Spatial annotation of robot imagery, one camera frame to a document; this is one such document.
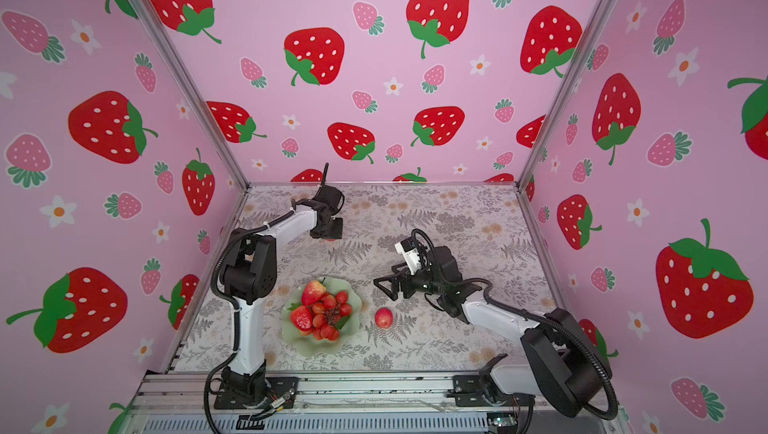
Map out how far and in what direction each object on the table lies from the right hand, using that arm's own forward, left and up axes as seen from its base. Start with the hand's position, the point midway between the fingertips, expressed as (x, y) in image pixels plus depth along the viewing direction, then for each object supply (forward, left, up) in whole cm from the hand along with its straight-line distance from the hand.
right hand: (383, 276), depth 80 cm
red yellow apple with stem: (-5, +20, -5) cm, 21 cm away
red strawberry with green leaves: (-11, +21, -7) cm, 25 cm away
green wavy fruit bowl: (-17, +20, -12) cm, 28 cm away
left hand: (+21, +21, -10) cm, 31 cm away
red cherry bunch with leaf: (-9, +14, -10) cm, 20 cm away
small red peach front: (-8, -1, -10) cm, 13 cm away
